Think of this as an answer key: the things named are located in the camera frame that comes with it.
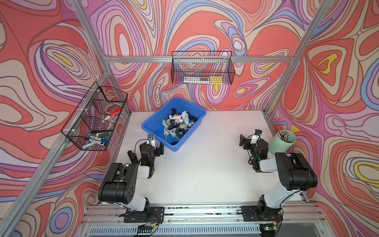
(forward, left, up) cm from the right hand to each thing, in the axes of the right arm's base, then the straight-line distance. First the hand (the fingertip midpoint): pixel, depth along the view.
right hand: (248, 138), depth 95 cm
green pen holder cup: (-8, -15, +8) cm, 19 cm away
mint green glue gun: (+12, +53, +3) cm, 54 cm away
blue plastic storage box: (+13, +64, +3) cm, 65 cm away
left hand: (-1, +62, +2) cm, 62 cm away
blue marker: (-14, +79, +24) cm, 84 cm away
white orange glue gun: (+17, +46, +4) cm, 49 cm away
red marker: (+7, +79, +23) cm, 83 cm away
